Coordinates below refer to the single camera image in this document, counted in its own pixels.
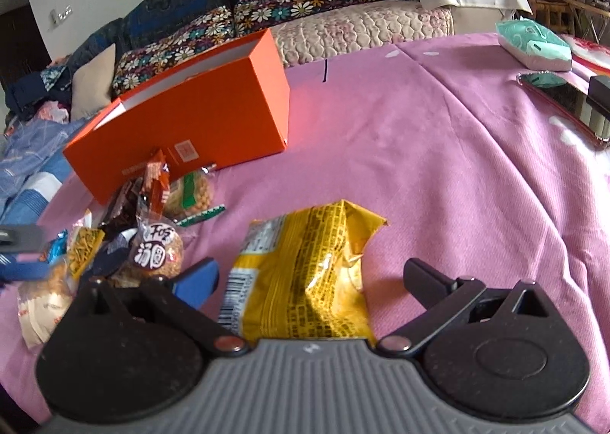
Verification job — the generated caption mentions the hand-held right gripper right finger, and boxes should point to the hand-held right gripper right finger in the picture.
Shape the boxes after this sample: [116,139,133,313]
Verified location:
[376,259,554,358]

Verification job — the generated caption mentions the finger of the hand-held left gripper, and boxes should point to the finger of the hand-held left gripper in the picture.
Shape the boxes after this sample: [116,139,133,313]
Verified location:
[0,254,48,283]
[0,224,47,252]

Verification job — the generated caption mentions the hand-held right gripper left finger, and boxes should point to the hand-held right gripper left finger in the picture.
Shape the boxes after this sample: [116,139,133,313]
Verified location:
[67,257,251,358]

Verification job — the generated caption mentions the yellow crinkled snack packet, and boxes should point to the yellow crinkled snack packet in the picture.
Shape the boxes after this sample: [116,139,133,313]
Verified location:
[218,199,388,344]

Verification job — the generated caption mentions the orange cardboard box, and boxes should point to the orange cardboard box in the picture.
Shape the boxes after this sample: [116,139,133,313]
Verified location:
[62,29,291,205]

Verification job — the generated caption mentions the small blue snack packet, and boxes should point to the small blue snack packet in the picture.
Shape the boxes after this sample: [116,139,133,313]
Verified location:
[40,231,70,263]

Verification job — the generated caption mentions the clear bread packet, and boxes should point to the clear bread packet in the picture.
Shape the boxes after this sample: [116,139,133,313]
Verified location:
[16,262,79,349]

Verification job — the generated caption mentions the blue striped blanket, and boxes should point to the blue striped blanket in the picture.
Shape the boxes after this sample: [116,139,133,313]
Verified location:
[0,119,91,225]

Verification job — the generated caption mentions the round cake clear packet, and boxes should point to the round cake clear packet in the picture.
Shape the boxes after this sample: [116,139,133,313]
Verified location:
[112,219,184,287]

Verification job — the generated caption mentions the yellow stick snack packet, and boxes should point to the yellow stick snack packet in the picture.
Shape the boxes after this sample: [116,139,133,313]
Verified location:
[67,225,106,280]

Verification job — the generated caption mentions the green label peanut packet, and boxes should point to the green label peanut packet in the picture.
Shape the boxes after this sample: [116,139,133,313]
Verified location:
[164,167,226,227]

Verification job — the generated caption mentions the brown snack packet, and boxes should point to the brown snack packet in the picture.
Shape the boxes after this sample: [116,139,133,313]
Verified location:
[102,179,144,235]

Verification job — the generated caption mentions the pink floral tablecloth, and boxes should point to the pink floral tablecloth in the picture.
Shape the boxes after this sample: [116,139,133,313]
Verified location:
[0,31,610,430]

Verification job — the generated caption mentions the small orange brown packet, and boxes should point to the small orange brown packet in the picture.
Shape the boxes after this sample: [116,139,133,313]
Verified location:
[137,148,172,220]

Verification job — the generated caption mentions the dark blue clothes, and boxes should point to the dark blue clothes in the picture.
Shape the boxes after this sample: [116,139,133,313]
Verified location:
[5,64,72,120]

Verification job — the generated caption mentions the beige pillow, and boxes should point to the beige pillow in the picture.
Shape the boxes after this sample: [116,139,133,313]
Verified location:
[71,43,117,120]

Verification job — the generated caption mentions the smartphone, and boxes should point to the smartphone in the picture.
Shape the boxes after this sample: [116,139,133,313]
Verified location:
[517,72,610,149]

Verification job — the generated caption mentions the long black box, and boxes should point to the long black box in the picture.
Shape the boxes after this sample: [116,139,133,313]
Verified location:
[581,76,610,139]

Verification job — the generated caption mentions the green tissue pack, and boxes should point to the green tissue pack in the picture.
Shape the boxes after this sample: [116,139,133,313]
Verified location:
[496,18,573,72]

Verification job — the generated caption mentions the blue patterned sofa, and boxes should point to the blue patterned sofa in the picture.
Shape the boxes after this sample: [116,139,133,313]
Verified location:
[67,0,382,63]

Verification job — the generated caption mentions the red white plastic bag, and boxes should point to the red white plastic bag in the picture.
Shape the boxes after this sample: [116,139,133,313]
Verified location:
[562,34,610,77]

